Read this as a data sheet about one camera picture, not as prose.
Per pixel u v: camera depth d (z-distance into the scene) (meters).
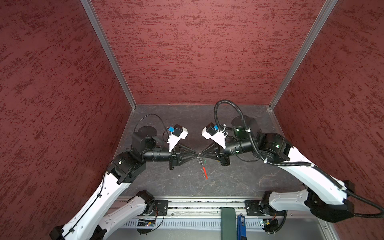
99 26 0.78
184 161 0.52
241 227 0.68
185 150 0.53
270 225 0.71
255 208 0.74
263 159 0.40
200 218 0.72
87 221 0.37
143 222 0.73
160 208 0.74
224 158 0.47
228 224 0.70
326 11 0.73
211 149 0.51
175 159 0.48
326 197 0.39
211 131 0.46
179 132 0.48
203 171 0.87
